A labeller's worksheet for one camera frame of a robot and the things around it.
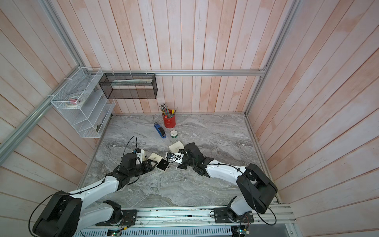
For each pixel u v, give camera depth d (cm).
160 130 104
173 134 105
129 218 73
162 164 90
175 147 97
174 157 69
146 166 76
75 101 69
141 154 80
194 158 66
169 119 106
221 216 70
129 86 104
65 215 41
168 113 105
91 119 78
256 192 44
